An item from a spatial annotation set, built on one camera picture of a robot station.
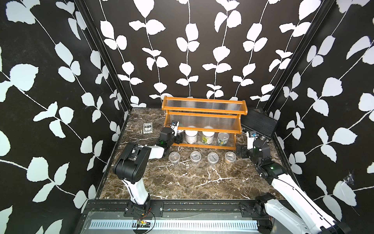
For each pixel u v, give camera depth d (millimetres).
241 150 711
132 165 495
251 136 690
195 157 878
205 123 1104
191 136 930
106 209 747
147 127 1070
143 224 711
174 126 856
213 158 878
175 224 701
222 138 948
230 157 874
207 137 922
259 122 1074
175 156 874
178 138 871
